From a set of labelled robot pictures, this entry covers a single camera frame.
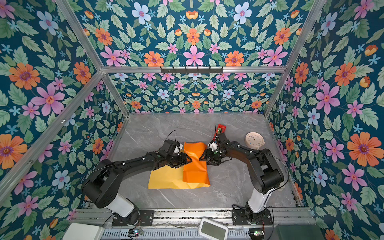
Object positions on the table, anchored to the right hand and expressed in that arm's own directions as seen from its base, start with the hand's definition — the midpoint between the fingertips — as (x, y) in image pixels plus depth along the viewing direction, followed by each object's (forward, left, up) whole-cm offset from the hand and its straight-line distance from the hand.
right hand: (203, 160), depth 89 cm
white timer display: (-35, -4, 0) cm, 35 cm away
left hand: (-1, +6, +4) cm, 8 cm away
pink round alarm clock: (+16, -35, -3) cm, 39 cm away
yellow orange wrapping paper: (-9, +6, +2) cm, 11 cm away
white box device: (-35, +55, -1) cm, 65 cm away
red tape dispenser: (+23, -12, +3) cm, 26 cm away
